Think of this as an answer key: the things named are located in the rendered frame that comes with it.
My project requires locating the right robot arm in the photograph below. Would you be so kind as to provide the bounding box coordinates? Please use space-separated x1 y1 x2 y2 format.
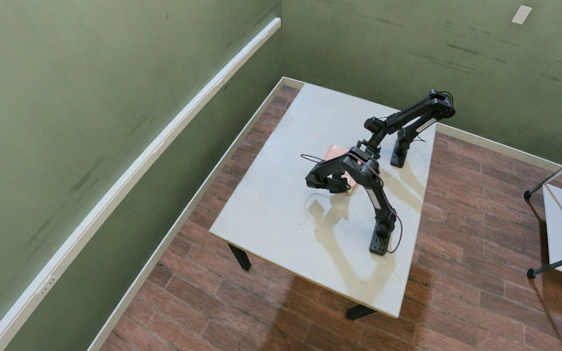
364 90 456 167

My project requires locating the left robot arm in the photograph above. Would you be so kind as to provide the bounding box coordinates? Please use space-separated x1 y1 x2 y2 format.
305 146 397 254

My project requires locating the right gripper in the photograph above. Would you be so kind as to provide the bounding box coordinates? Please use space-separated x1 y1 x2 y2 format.
356 134 382 160

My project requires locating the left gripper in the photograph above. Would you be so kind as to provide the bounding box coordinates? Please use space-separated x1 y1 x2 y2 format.
329 172 351 194

